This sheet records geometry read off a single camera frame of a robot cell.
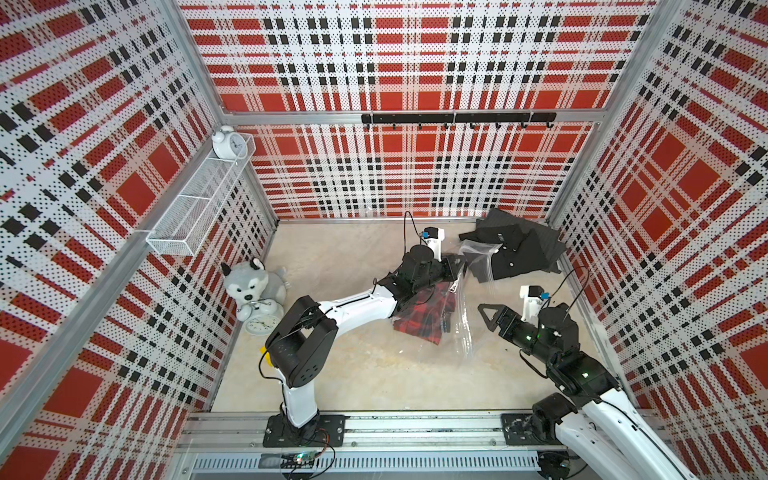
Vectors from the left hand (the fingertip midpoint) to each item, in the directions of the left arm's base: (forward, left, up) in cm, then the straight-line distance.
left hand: (469, 256), depth 81 cm
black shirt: (+20, -19, -20) cm, 34 cm away
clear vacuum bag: (-21, +4, -9) cm, 23 cm away
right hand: (-15, -4, -4) cm, 16 cm away
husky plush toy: (-5, +62, -4) cm, 62 cm away
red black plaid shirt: (-11, +11, -15) cm, 21 cm away
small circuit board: (-44, +43, -21) cm, 65 cm away
